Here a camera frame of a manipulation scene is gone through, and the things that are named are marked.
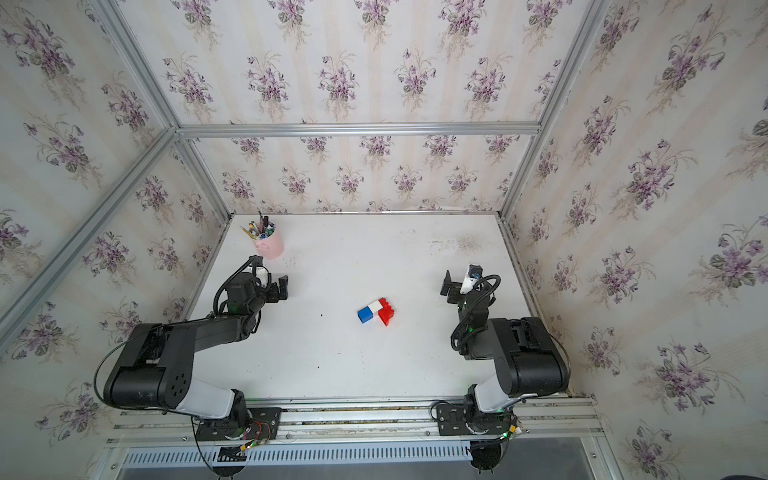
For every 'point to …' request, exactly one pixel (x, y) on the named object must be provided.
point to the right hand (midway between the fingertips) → (470, 274)
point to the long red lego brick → (386, 313)
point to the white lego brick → (375, 307)
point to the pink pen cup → (271, 247)
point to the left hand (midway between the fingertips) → (273, 279)
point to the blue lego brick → (365, 314)
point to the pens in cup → (262, 229)
